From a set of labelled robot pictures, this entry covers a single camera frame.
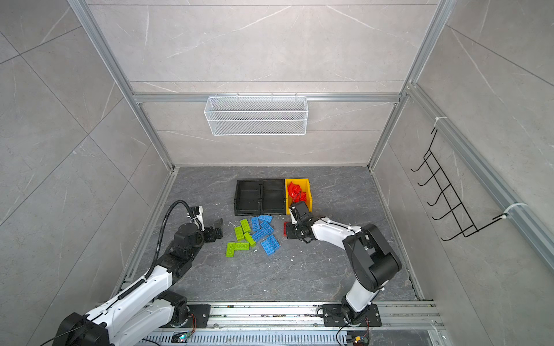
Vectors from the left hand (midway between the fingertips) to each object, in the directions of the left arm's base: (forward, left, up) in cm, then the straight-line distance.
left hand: (210, 216), depth 84 cm
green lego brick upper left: (-2, -10, -12) cm, 16 cm away
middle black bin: (+21, -25, -17) cm, 37 cm away
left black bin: (+20, -12, -17) cm, 29 cm away
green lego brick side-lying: (-5, -14, -11) cm, 19 cm away
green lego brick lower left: (-8, -6, -14) cm, 18 cm away
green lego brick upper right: (+2, -12, -12) cm, 17 cm away
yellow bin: (+22, -41, -8) cm, 47 cm away
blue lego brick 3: (-3, -19, -12) cm, 23 cm away
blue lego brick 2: (+1, -22, -13) cm, 25 cm away
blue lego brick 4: (-7, -25, -12) cm, 28 cm away
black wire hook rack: (-5, -84, +18) cm, 86 cm away
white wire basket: (+45, -4, +16) cm, 48 cm away
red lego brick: (+16, -36, -7) cm, 40 cm away
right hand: (-1, -32, -12) cm, 34 cm away
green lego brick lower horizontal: (-8, -11, -14) cm, 19 cm away
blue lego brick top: (+5, -22, -12) cm, 26 cm away
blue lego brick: (+2, -17, -12) cm, 21 cm away
